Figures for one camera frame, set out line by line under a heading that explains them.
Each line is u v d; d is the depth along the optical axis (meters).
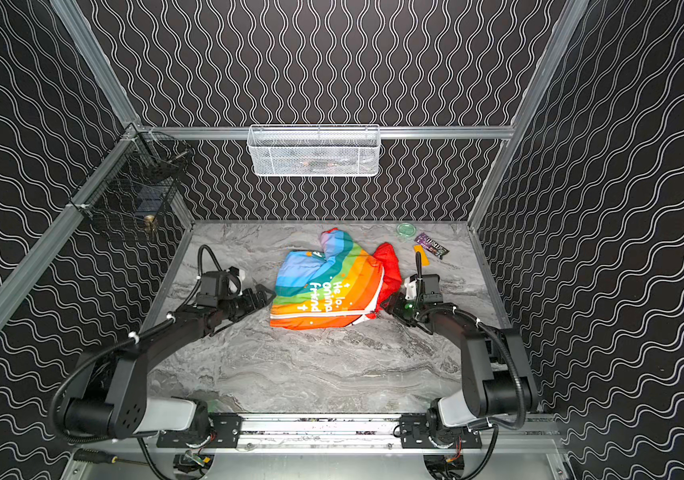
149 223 0.83
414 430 0.74
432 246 1.11
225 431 0.73
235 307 0.77
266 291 0.84
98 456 0.69
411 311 0.81
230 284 0.75
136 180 0.96
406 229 1.17
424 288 0.74
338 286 0.95
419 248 1.13
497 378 0.45
